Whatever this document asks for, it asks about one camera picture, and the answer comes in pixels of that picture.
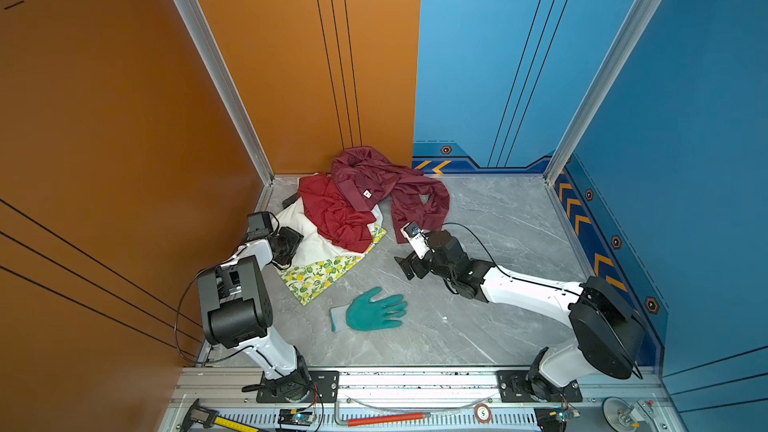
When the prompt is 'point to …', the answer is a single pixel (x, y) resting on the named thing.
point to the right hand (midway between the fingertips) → (406, 247)
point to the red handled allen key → (379, 419)
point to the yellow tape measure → (235, 425)
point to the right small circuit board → (570, 414)
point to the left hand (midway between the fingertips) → (300, 236)
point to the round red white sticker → (483, 413)
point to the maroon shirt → (369, 177)
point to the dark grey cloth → (290, 200)
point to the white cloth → (313, 246)
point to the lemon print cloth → (308, 280)
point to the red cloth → (335, 215)
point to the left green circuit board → (293, 416)
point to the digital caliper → (197, 413)
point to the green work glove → (365, 314)
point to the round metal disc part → (615, 412)
